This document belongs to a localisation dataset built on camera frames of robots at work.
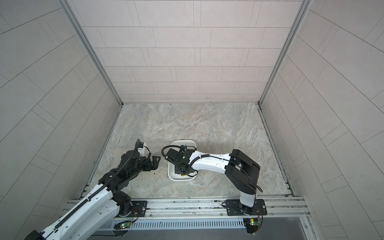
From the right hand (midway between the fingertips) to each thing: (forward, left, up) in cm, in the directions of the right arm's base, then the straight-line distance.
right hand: (179, 172), depth 82 cm
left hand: (+7, +11, +8) cm, 15 cm away
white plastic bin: (+16, -6, +2) cm, 17 cm away
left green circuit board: (-22, +24, +2) cm, 32 cm away
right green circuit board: (-25, -35, -2) cm, 43 cm away
